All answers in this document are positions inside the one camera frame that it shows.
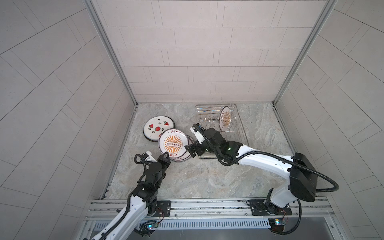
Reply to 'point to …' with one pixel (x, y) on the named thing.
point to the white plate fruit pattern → (153, 128)
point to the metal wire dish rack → (208, 115)
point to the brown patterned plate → (173, 141)
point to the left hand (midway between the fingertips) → (173, 150)
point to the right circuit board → (277, 224)
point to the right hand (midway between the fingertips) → (189, 143)
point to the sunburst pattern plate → (225, 119)
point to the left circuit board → (152, 226)
